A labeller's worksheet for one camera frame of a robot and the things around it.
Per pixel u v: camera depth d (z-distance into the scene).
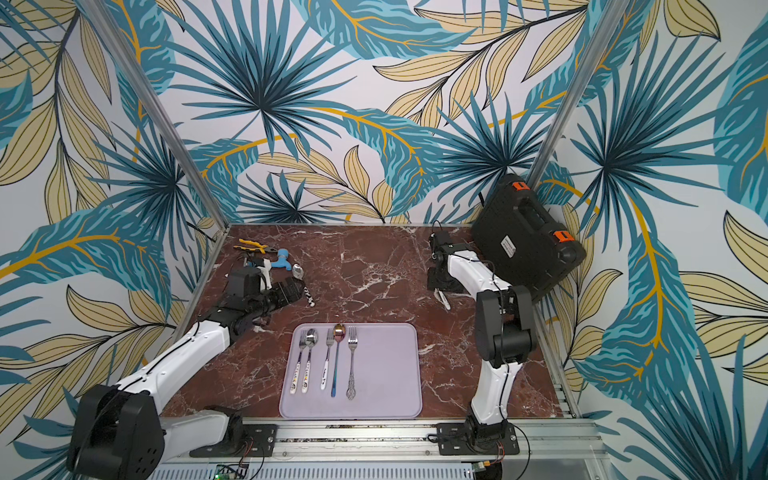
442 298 1.00
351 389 0.82
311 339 0.88
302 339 0.90
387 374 0.84
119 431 0.39
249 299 0.65
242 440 0.69
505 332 0.51
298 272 1.03
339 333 0.90
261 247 1.10
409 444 0.74
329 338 0.90
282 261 1.04
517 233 0.93
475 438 0.66
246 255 1.10
